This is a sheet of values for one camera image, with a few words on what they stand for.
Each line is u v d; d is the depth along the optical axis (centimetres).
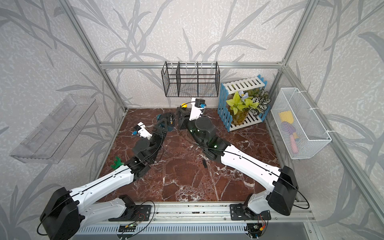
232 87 96
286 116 86
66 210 39
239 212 73
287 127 83
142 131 67
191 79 105
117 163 91
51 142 66
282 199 38
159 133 64
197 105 54
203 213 75
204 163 91
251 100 89
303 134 61
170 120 73
